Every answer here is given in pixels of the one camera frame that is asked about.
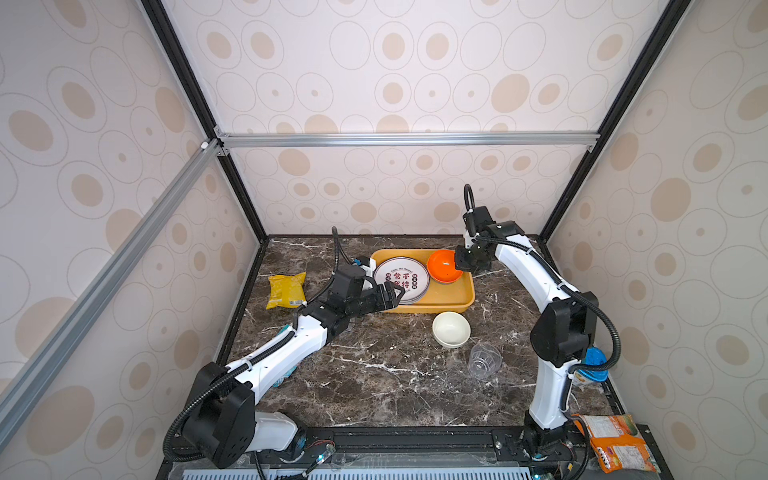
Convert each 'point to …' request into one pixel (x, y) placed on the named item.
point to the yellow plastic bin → (440, 297)
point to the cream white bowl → (451, 329)
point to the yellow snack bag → (287, 290)
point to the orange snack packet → (617, 443)
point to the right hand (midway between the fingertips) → (461, 264)
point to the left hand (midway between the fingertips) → (404, 290)
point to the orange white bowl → (442, 266)
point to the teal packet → (292, 372)
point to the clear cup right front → (484, 360)
